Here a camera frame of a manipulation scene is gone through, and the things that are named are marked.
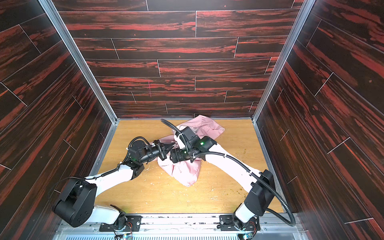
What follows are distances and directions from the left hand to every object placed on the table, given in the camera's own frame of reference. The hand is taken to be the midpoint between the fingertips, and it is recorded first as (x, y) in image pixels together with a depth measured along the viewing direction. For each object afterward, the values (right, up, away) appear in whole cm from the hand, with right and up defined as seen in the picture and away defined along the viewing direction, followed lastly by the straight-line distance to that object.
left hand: (175, 143), depth 75 cm
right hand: (+2, -6, +2) cm, 7 cm away
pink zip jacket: (+5, -17, +6) cm, 18 cm away
